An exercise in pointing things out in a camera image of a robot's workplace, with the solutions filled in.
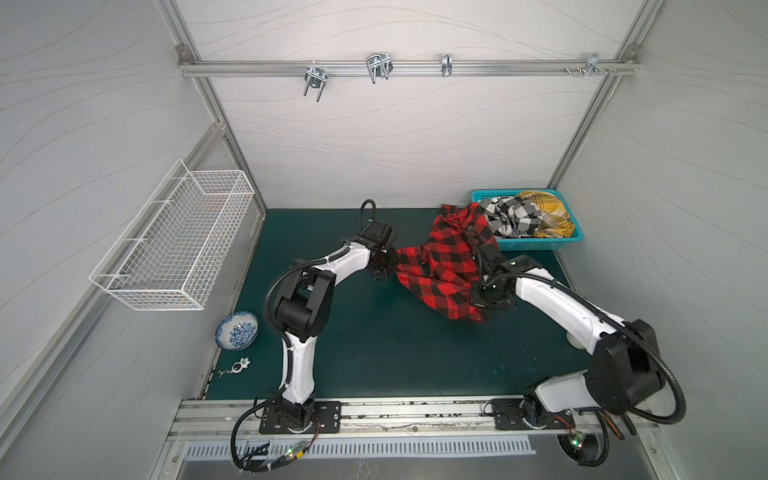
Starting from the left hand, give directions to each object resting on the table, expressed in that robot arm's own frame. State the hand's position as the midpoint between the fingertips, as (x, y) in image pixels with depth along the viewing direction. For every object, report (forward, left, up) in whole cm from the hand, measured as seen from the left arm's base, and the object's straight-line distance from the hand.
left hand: (403, 262), depth 97 cm
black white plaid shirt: (+20, -40, +2) cm, 44 cm away
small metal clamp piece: (-33, +45, -4) cm, 56 cm away
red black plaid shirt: (-5, -12, +1) cm, 13 cm away
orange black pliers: (-44, -52, -5) cm, 68 cm away
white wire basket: (-16, +55, +25) cm, 63 cm away
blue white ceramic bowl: (-23, +49, -5) cm, 54 cm away
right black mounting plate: (-42, -26, -5) cm, 50 cm away
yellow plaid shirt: (+15, -53, +5) cm, 56 cm away
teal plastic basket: (+9, -42, 0) cm, 43 cm away
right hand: (-14, -23, +4) cm, 27 cm away
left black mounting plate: (-44, +19, -6) cm, 49 cm away
